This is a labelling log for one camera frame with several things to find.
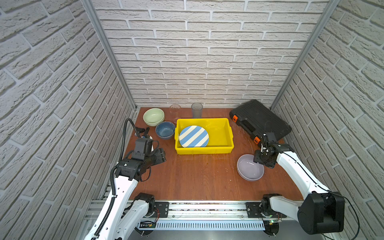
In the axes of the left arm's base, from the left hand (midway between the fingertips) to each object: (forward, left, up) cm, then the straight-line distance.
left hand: (160, 152), depth 74 cm
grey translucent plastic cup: (+38, -21, -9) cm, 45 cm away
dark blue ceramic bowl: (+26, +2, -16) cm, 31 cm away
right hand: (-1, -55, -9) cm, 56 cm away
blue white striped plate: (+18, -18, -14) cm, 29 cm away
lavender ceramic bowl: (-7, -48, -11) cm, 50 cm away
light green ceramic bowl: (+37, +12, -15) cm, 42 cm away
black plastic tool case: (+29, -63, -10) cm, 70 cm away
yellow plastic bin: (+17, -37, -16) cm, 44 cm away
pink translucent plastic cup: (+38, -5, -9) cm, 40 cm away
